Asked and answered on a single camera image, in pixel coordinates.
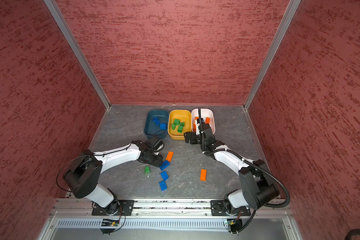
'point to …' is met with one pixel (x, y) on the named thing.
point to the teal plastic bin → (151, 130)
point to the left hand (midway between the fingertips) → (156, 164)
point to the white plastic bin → (205, 112)
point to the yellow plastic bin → (184, 116)
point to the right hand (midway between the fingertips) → (189, 136)
